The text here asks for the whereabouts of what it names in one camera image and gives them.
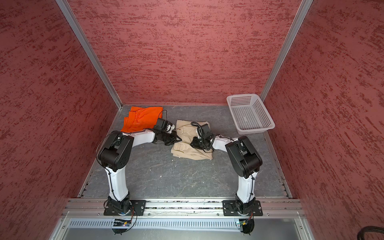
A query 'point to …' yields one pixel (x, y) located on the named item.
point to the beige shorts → (186, 131)
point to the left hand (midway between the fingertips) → (181, 142)
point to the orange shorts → (140, 119)
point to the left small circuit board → (119, 222)
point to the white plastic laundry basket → (249, 113)
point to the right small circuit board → (243, 222)
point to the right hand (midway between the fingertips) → (190, 147)
